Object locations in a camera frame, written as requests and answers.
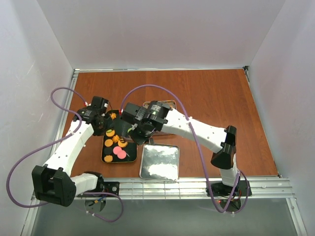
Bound black cookie tray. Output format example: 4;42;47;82
101;110;137;163

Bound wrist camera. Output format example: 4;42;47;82
121;103;144;124
91;96;109;109

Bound pink sandwich cookie lower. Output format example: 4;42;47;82
117;150;126;159

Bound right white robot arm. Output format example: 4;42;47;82
120;101;239;187

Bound silver cookie tin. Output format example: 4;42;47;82
142;99;177;136

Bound black sandwich cookie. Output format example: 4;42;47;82
103;147;113;156

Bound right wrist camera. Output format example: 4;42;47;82
121;103;144;124

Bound green topped sandwich cookie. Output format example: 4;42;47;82
105;129;116;138

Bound orange scalloped cookie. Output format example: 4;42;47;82
103;155;113;163

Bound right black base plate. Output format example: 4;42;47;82
211;180;252;197

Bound silver metal tongs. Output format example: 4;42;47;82
148;138;155;146

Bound orange flower cookie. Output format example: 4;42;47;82
112;135;120;143

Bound pink sandwich cookie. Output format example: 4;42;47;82
113;146;122;155
117;150;126;159

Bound orange star cookie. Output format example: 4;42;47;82
110;113;117;120

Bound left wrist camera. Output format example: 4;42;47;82
91;96;109;109

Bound plain orange round cookie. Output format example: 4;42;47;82
104;139;113;147

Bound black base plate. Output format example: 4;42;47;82
103;181;120;196
211;180;252;197

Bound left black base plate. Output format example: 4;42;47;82
103;181;120;196

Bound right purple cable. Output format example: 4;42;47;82
120;84;250;213

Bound orange dotted round cookie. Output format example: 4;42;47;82
118;139;128;148

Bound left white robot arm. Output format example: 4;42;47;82
31;106;107;207

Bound pink sandwich cookie upper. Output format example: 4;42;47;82
113;146;122;155

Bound silver tin lid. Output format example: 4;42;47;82
139;144;180;182

